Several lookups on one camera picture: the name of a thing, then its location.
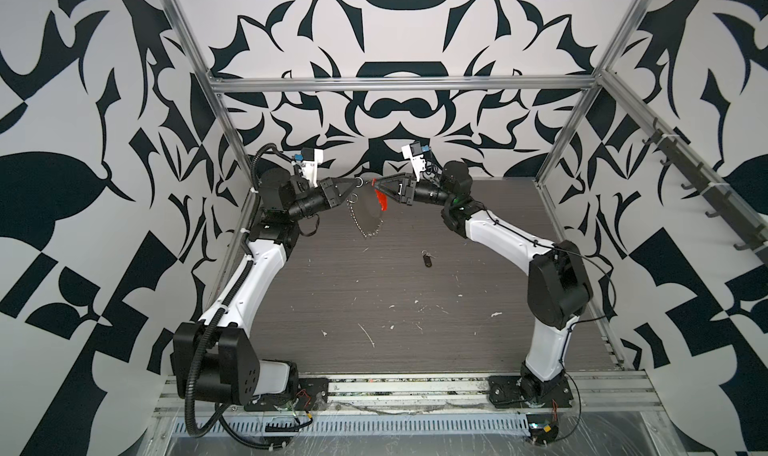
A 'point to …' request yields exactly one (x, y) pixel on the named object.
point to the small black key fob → (427, 260)
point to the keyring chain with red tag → (382, 200)
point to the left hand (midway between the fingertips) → (359, 176)
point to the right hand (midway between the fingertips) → (378, 185)
